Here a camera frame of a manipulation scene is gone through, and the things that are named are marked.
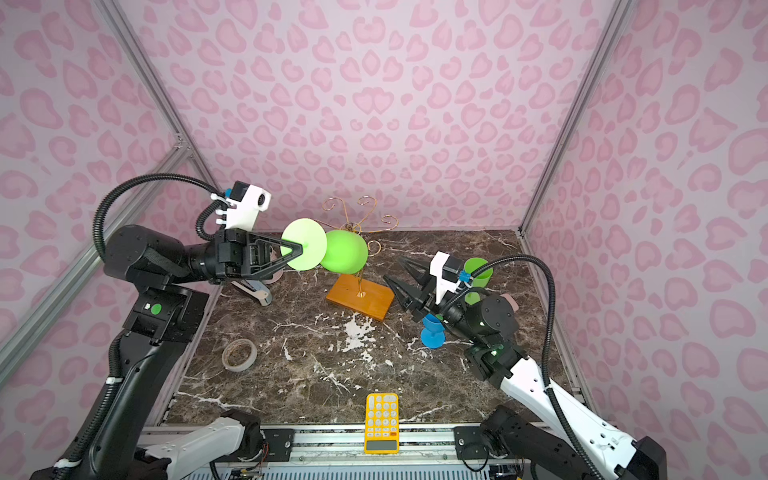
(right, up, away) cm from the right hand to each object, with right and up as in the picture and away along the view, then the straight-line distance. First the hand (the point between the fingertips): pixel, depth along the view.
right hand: (392, 269), depth 55 cm
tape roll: (-45, -27, +33) cm, 62 cm away
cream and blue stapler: (-46, -9, +46) cm, 66 cm away
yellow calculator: (-3, -40, +20) cm, 45 cm away
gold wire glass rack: (-11, +22, +59) cm, 64 cm away
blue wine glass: (+12, -21, +36) cm, 44 cm away
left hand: (-13, +2, -14) cm, 19 cm away
